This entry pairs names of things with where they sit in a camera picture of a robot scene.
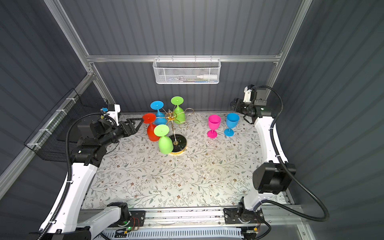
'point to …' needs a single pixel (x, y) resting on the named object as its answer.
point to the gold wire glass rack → (179, 140)
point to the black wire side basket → (48, 143)
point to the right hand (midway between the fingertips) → (238, 105)
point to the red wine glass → (150, 118)
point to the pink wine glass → (214, 121)
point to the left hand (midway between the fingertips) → (139, 120)
